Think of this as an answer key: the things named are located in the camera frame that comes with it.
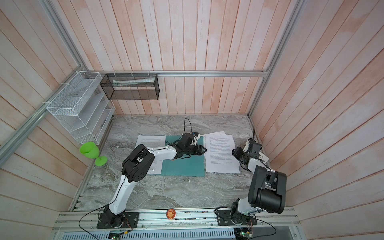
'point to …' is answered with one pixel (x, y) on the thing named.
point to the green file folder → (194, 165)
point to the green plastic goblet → (90, 150)
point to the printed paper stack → (218, 134)
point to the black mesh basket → (131, 86)
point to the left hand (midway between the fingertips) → (204, 152)
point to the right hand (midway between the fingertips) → (235, 150)
